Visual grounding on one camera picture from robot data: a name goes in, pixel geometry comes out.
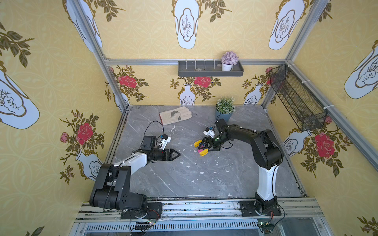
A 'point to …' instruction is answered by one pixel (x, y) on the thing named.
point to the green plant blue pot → (224, 108)
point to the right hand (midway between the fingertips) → (205, 152)
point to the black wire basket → (305, 112)
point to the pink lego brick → (200, 150)
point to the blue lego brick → (203, 144)
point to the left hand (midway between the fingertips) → (177, 154)
